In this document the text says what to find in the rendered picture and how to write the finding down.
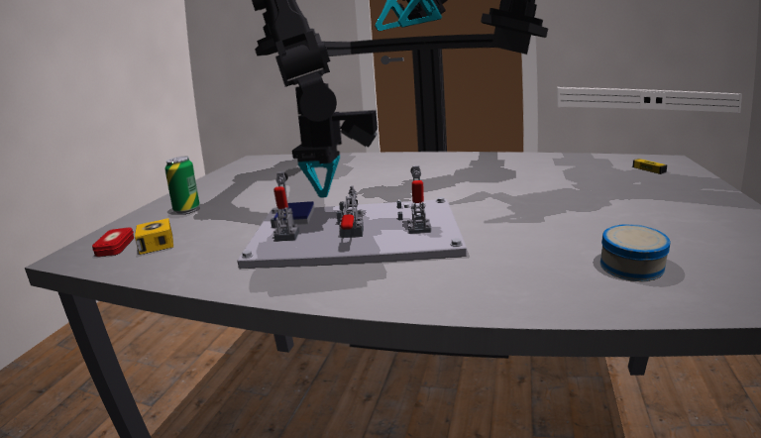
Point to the red mint tin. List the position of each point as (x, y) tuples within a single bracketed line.
[(113, 242)]

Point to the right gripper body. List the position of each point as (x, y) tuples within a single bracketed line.
[(303, 153)]

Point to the blue and beige round tin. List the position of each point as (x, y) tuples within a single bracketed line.
[(634, 252)]

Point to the green drink can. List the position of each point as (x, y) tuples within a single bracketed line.
[(181, 185)]

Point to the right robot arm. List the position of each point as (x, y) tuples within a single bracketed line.
[(287, 25)]

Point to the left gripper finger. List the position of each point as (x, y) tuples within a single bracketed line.
[(430, 8), (390, 4)]

